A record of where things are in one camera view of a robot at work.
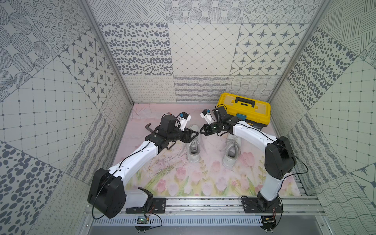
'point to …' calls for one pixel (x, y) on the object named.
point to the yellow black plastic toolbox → (251, 111)
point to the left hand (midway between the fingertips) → (195, 128)
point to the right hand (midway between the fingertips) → (201, 132)
